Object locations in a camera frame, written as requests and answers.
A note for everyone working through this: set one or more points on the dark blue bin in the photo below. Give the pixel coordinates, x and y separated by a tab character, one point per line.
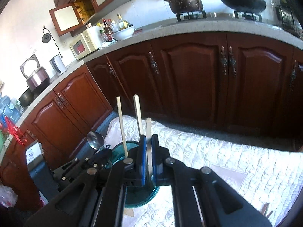
40	177

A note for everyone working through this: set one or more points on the white electric kettle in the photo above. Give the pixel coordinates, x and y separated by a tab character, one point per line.
58	65

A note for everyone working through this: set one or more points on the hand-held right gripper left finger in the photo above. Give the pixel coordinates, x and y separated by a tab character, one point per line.
142	160

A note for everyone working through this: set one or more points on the yellow oil bottle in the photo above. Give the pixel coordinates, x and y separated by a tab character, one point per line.
120	22

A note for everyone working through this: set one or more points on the white plastic bag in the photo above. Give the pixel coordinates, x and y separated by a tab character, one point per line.
7	195

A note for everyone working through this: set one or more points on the red paper decoration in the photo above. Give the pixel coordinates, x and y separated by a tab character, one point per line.
14	128

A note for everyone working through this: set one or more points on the cream microwave oven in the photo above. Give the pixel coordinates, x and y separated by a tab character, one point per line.
80	47

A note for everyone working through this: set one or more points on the teal rimmed floral utensil holder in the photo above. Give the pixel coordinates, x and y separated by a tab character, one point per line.
142	199

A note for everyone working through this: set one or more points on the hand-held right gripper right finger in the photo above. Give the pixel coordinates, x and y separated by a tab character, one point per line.
155	160

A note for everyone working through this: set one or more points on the silver rice cooker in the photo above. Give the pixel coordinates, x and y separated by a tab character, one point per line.
37	78

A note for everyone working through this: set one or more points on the white cardboard box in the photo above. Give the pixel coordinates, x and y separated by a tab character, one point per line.
33	152

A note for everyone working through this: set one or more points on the blackened cooking pot with lid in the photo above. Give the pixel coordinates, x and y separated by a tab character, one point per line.
187	3

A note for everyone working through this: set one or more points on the long wooden chopstick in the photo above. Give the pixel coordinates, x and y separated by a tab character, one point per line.
148	132
138	113
122	127

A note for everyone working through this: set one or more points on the dark wooden base cabinets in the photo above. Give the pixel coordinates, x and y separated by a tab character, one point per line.
189	75

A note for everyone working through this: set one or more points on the white quilted table cloth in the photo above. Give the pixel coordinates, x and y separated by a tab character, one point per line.
213	156

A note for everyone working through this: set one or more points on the small black wok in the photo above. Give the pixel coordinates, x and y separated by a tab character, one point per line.
26	98

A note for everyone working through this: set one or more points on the white mixing bowl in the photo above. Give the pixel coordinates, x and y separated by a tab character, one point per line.
124	33

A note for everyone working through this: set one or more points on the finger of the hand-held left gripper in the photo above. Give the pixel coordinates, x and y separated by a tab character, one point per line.
104	155

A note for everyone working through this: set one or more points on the gas stove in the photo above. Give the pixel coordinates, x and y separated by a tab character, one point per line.
191	16

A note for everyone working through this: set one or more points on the black dish rack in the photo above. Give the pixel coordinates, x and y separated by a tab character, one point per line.
287	16

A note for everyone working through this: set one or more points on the black round wall fixture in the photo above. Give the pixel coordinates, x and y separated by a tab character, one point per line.
46	37

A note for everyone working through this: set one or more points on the metal spoon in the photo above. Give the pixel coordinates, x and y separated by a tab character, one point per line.
94	140

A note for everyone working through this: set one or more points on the blue water jug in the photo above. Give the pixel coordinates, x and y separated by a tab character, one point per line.
7	106

